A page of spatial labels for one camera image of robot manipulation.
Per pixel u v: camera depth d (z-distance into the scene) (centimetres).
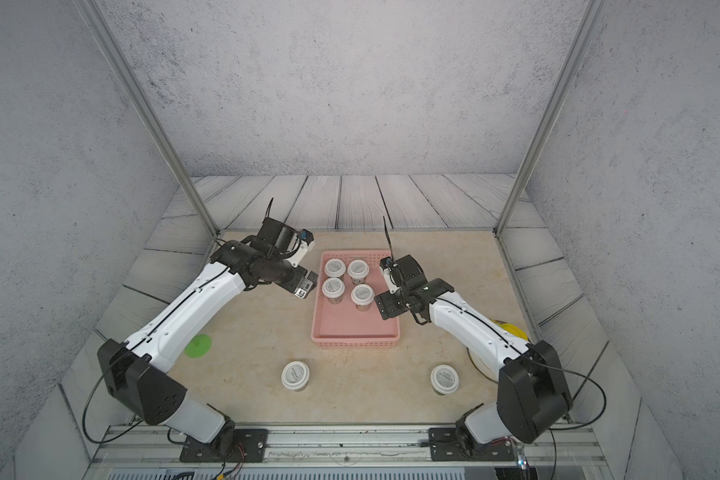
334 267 102
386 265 76
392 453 73
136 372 40
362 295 94
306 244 71
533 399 42
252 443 73
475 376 83
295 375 79
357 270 99
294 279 70
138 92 83
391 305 76
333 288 96
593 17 70
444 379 78
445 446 72
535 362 41
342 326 95
